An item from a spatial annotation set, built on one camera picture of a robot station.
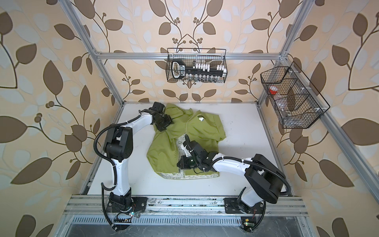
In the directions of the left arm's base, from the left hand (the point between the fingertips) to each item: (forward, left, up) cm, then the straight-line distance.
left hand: (172, 122), depth 100 cm
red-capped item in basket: (+4, -59, +27) cm, 65 cm away
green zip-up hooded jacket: (-19, +3, -4) cm, 20 cm away
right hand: (-31, -6, +1) cm, 32 cm away
